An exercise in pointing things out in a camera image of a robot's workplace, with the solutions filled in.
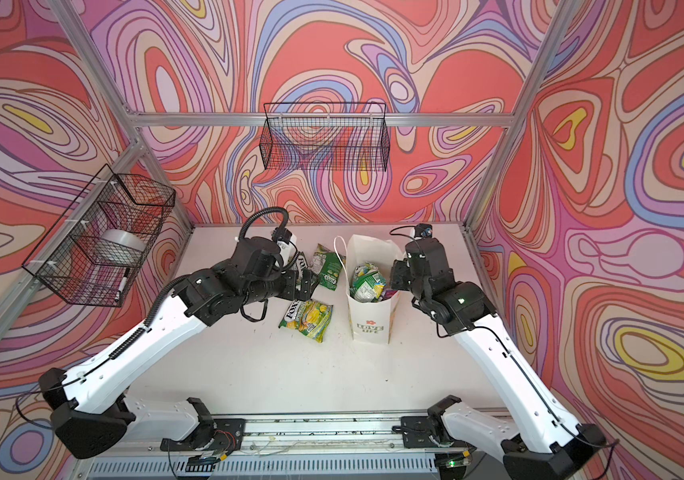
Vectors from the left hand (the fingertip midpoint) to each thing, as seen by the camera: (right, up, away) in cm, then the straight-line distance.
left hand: (308, 276), depth 70 cm
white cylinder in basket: (-44, +7, 0) cm, 45 cm away
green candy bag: (+3, +1, +34) cm, 34 cm away
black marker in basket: (-46, -3, +2) cm, 46 cm away
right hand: (+23, +1, +2) cm, 23 cm away
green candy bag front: (+14, -2, +8) cm, 16 cm away
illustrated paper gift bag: (+16, -12, +6) cm, 21 cm away
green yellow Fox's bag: (-2, -14, +21) cm, 25 cm away
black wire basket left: (-55, +5, +3) cm, 55 cm away
